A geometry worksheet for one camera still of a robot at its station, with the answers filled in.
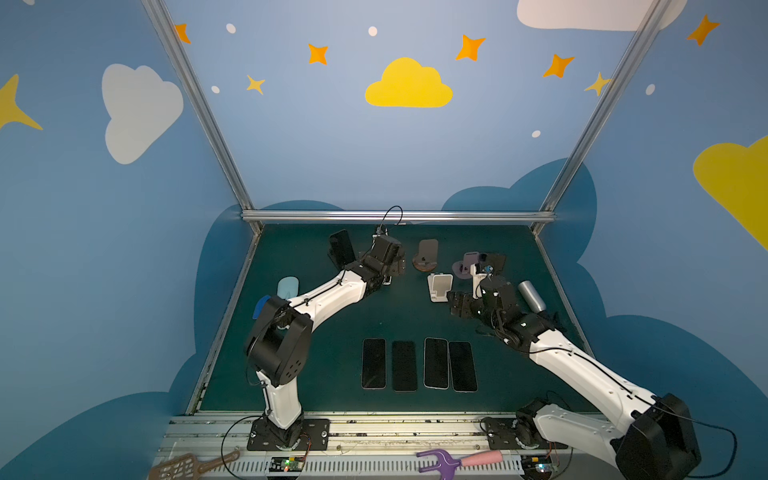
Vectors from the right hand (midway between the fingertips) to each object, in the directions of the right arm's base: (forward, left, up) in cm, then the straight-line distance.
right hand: (464, 289), depth 83 cm
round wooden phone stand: (+20, +9, -12) cm, 25 cm away
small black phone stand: (+20, -15, -11) cm, 27 cm away
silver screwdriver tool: (+8, -26, -14) cm, 31 cm away
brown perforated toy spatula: (-44, +68, -16) cm, 82 cm away
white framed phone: (-14, +6, -21) cm, 26 cm away
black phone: (-17, +16, -17) cm, 29 cm away
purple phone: (-18, +25, -15) cm, 34 cm away
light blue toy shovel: (+7, +57, -15) cm, 59 cm away
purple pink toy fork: (-39, +5, -17) cm, 43 cm away
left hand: (+12, +22, 0) cm, 25 cm away
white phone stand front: (+12, +4, -17) cm, 21 cm away
